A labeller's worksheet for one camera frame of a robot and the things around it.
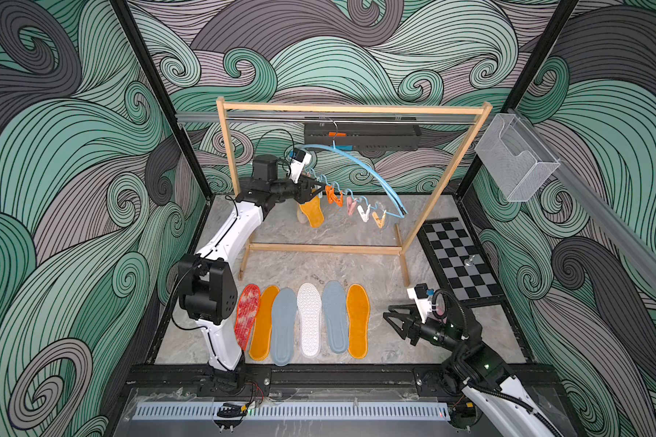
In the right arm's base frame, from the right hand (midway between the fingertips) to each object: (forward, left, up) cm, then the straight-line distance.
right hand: (389, 312), depth 74 cm
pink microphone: (-2, -10, +9) cm, 14 cm away
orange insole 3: (+35, +22, +4) cm, 41 cm away
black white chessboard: (+21, -30, -9) cm, 38 cm away
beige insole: (+34, +26, +2) cm, 43 cm away
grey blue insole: (+4, +31, -12) cm, 33 cm away
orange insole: (-5, +38, -11) cm, 40 cm away
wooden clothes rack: (+26, -11, -9) cm, 29 cm away
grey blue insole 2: (+4, +15, -12) cm, 19 cm away
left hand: (+33, +19, +20) cm, 43 cm away
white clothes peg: (+19, +7, +20) cm, 28 cm away
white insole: (+7, +23, -12) cm, 27 cm away
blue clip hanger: (+24, +12, +24) cm, 36 cm away
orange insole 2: (+5, +7, -11) cm, 14 cm away
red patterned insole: (+5, +43, -10) cm, 45 cm away
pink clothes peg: (+23, +11, +20) cm, 32 cm away
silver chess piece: (+20, -33, -7) cm, 39 cm away
